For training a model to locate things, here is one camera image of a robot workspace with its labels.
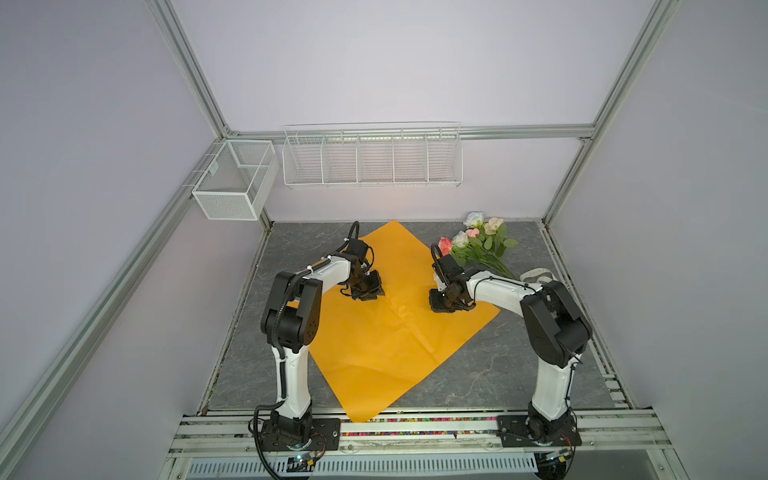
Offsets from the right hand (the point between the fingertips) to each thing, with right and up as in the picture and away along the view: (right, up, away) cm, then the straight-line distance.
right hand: (435, 308), depth 96 cm
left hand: (-17, +4, +1) cm, 17 cm away
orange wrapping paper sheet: (-20, -11, -7) cm, 23 cm away
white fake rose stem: (+19, +31, +20) cm, 41 cm away
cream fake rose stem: (+25, +28, +19) cm, 42 cm away
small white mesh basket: (-68, +43, +6) cm, 81 cm away
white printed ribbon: (+39, +10, +8) cm, 41 cm away
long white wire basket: (-22, +51, +3) cm, 55 cm away
